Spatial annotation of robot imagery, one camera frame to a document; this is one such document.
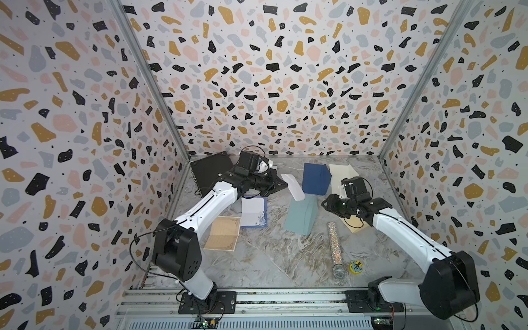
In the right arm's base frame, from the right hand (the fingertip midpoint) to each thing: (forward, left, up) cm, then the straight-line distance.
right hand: (324, 205), depth 85 cm
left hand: (+1, +14, +12) cm, 19 cm away
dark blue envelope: (+26, -1, -14) cm, 30 cm away
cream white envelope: (+34, -16, -18) cm, 42 cm away
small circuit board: (-40, +43, -14) cm, 60 cm away
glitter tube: (-22, -4, -11) cm, 25 cm away
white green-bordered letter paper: (+6, +12, +4) cm, 14 cm away
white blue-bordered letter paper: (+3, +31, -13) cm, 34 cm away
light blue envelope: (+3, +8, -15) cm, 17 cm away
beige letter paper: (-8, +43, -13) cm, 45 cm away
